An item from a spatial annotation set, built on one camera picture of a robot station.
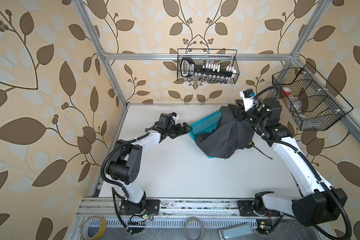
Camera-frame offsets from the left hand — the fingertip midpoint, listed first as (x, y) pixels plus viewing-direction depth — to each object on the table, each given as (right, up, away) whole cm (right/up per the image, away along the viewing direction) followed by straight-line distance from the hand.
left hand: (188, 129), depth 89 cm
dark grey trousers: (+22, -3, -14) cm, 26 cm away
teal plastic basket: (+15, +3, +15) cm, 21 cm away
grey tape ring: (+6, -45, -20) cm, 49 cm away
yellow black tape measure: (+41, -10, +6) cm, 42 cm away
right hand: (+23, +14, -17) cm, 32 cm away
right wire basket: (+62, +13, -17) cm, 66 cm away
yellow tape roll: (-47, -42, -23) cm, 67 cm away
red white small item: (+58, +23, -2) cm, 63 cm away
